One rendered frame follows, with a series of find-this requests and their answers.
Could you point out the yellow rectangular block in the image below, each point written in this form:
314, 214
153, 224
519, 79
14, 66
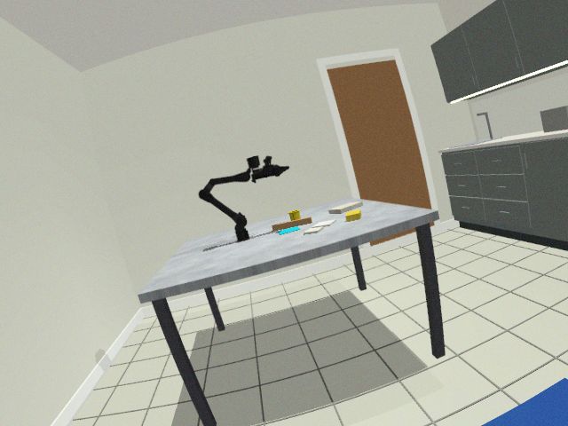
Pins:
353, 215

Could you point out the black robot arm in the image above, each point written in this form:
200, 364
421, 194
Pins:
239, 219

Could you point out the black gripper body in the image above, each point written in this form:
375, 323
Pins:
270, 171

